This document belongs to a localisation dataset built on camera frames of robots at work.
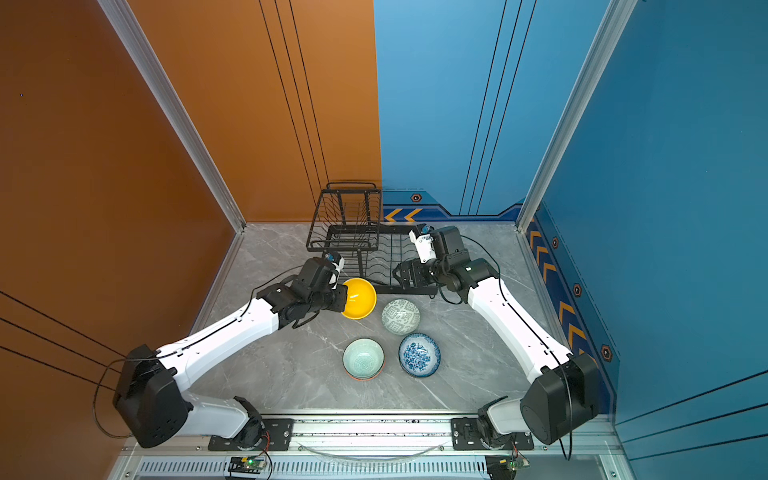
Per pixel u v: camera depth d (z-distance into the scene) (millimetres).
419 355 831
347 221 1053
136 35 725
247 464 710
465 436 725
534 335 445
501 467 703
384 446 726
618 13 696
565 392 391
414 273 683
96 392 458
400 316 939
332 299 718
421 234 694
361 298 860
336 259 740
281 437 736
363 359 831
